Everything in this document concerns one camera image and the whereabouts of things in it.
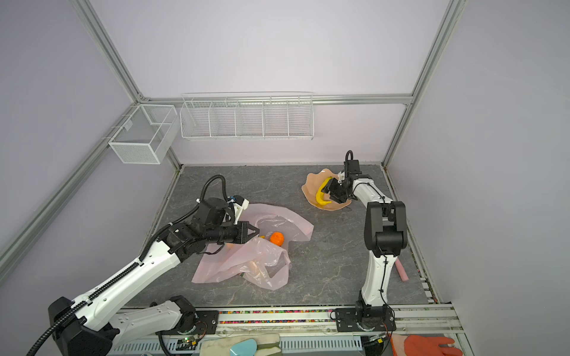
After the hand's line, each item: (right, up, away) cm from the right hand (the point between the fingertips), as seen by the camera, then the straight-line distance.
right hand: (325, 190), depth 100 cm
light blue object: (-29, -48, -31) cm, 64 cm away
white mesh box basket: (-79, +25, -2) cm, 83 cm away
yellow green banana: (-2, -3, +5) cm, 6 cm away
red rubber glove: (+26, -47, -32) cm, 63 cm away
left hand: (-26, -13, -28) cm, 40 cm away
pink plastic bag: (-24, -21, -31) cm, 44 cm away
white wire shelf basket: (-35, +34, -1) cm, 49 cm away
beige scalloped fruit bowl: (-5, +4, +9) cm, 11 cm away
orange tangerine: (-21, -20, -9) cm, 30 cm away
